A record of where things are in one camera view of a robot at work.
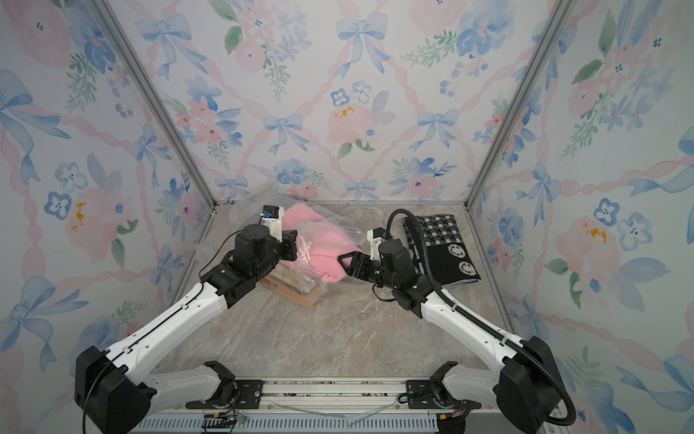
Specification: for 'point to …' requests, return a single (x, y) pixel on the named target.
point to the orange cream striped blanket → (293, 285)
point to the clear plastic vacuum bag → (247, 212)
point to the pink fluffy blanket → (320, 243)
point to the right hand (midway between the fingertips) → (347, 259)
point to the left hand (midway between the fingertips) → (298, 230)
